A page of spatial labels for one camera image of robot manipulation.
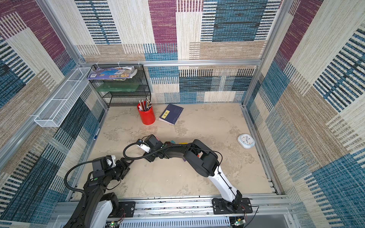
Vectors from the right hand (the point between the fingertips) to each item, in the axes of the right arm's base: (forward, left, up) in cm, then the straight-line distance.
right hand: (151, 152), depth 95 cm
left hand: (-10, +9, +6) cm, 14 cm away
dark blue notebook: (+32, -11, +1) cm, 34 cm away
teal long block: (+6, -14, +2) cm, 16 cm away
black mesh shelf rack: (+42, +35, +10) cm, 56 cm away
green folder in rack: (+34, +22, +27) cm, 49 cm away
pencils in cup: (+28, +5, +15) cm, 32 cm away
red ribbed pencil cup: (+24, +4, +8) cm, 26 cm away
